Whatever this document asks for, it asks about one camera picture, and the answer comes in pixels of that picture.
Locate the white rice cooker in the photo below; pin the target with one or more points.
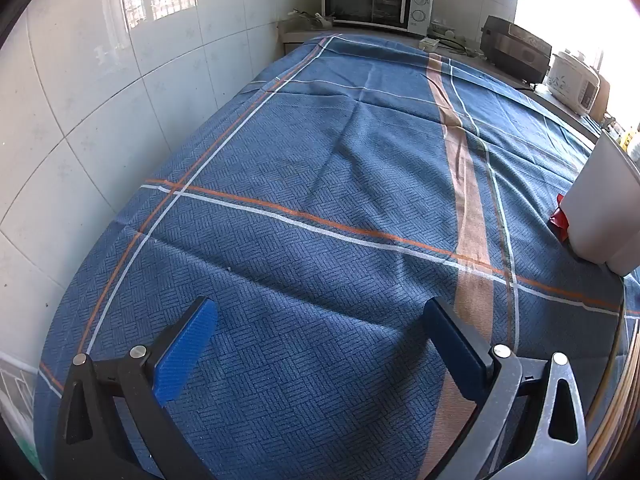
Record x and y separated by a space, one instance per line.
570 85

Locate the black rice cooker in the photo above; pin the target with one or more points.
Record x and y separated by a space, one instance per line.
515 50

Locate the red plastic wrapper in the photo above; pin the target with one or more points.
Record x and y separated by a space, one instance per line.
560 220

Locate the bowl of eggs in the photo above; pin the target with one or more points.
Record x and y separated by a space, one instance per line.
444 29

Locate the blue plaid tablecloth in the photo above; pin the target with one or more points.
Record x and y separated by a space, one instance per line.
325 185

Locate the white chopstick holder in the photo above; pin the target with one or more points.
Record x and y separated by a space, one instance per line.
605 210

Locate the kitchen window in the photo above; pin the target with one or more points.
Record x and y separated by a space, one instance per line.
560 0

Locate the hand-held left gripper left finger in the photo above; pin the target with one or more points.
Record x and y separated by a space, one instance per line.
185 350

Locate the white microwave oven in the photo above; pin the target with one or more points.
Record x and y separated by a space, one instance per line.
360 2

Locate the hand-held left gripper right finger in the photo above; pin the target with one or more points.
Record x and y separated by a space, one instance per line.
455 355

